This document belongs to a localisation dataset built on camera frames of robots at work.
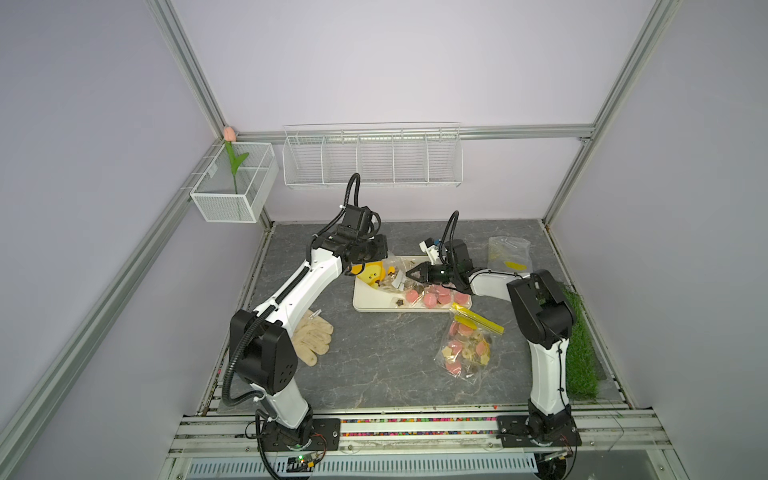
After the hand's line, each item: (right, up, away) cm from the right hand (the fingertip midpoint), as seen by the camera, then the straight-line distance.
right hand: (405, 272), depth 97 cm
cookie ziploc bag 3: (+18, -22, -9) cm, 30 cm away
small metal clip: (-29, -13, -2) cm, 31 cm away
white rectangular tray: (-12, -8, 0) cm, 15 cm away
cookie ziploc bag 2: (-5, 0, -6) cm, 8 cm away
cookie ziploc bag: (+39, +6, +12) cm, 41 cm away
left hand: (-6, +7, -13) cm, 16 cm away
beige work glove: (-29, -19, -6) cm, 35 cm away
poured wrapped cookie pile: (+9, -8, -1) cm, 12 cm away
